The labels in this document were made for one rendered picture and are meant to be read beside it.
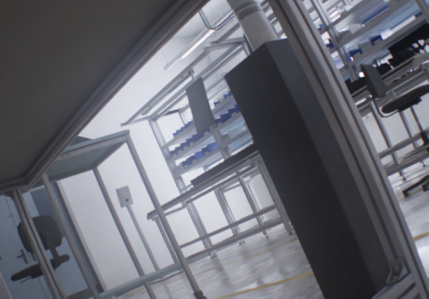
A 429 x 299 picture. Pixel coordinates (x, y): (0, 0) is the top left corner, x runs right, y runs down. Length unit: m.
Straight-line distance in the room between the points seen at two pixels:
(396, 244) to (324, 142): 0.72
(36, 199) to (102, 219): 1.07
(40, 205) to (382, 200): 7.57
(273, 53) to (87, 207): 7.04
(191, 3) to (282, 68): 0.43
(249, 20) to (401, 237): 1.05
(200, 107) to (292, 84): 4.83
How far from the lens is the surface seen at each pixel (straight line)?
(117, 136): 3.09
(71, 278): 8.30
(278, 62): 1.71
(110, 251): 8.54
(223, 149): 7.22
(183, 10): 1.43
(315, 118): 1.70
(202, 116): 6.48
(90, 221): 8.53
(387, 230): 1.04
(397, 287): 1.01
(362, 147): 1.03
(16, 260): 8.10
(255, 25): 1.86
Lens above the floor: 0.43
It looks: 8 degrees up
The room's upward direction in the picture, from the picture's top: 25 degrees counter-clockwise
